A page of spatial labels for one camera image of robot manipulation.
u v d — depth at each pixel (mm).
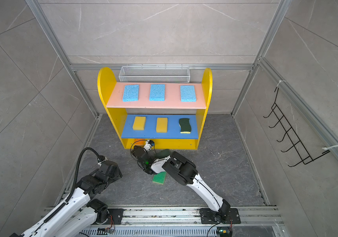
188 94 729
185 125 929
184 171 591
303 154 607
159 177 858
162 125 927
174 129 903
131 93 730
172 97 716
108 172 618
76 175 544
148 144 912
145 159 772
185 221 730
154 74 980
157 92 731
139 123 930
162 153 977
